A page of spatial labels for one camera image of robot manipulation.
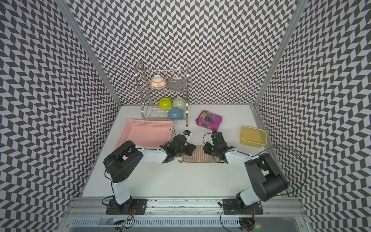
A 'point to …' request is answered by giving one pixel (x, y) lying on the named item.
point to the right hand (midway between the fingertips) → (203, 150)
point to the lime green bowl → (165, 103)
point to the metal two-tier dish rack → (164, 92)
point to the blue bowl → (176, 113)
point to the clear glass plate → (176, 83)
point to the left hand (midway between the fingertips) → (195, 148)
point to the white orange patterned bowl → (158, 82)
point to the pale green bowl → (179, 102)
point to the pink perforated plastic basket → (146, 132)
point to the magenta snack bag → (208, 120)
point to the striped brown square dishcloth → (198, 156)
